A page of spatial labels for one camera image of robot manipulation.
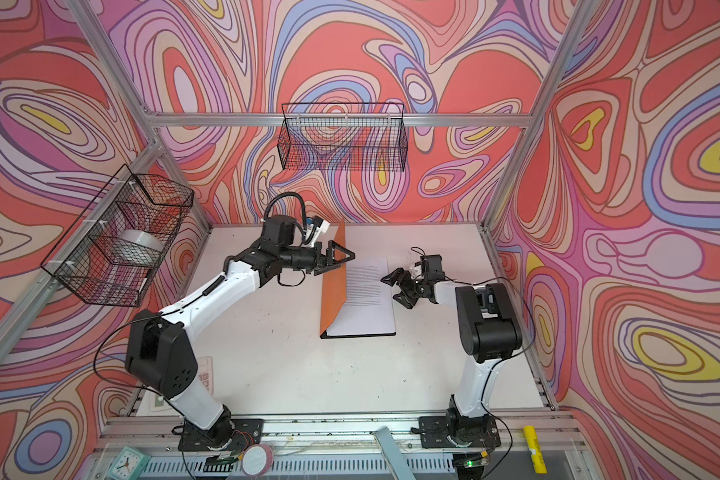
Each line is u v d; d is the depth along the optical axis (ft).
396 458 2.20
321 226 2.47
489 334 1.67
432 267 2.65
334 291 2.90
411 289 2.90
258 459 2.16
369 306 3.16
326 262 2.25
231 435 2.36
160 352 1.43
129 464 2.23
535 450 2.30
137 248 2.31
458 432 2.18
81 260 2.17
